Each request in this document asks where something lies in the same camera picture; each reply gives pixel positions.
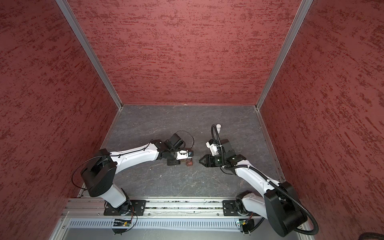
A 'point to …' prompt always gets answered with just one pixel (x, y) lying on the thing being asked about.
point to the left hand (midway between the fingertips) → (176, 158)
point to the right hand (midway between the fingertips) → (201, 164)
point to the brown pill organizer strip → (189, 163)
